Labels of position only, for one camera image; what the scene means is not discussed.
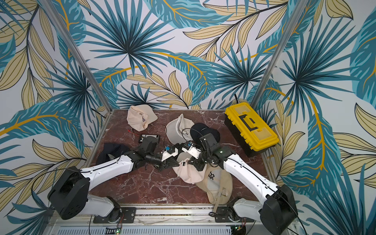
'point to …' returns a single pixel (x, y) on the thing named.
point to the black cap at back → (199, 129)
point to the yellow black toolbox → (251, 132)
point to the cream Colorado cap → (189, 173)
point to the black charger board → (144, 135)
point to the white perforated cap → (178, 130)
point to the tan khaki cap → (218, 185)
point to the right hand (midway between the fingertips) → (190, 160)
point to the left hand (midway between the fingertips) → (177, 165)
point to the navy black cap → (115, 149)
